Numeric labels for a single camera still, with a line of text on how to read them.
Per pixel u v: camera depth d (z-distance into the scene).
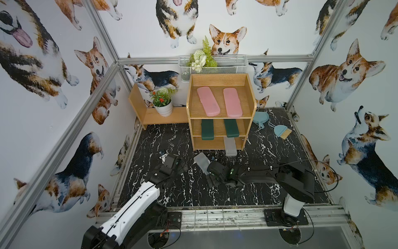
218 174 0.68
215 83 0.90
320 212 0.77
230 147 0.95
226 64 0.92
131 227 0.46
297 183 0.46
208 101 0.80
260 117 1.21
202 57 0.79
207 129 0.89
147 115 1.10
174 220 0.74
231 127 0.88
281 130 1.08
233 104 0.78
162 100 0.98
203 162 0.92
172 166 0.62
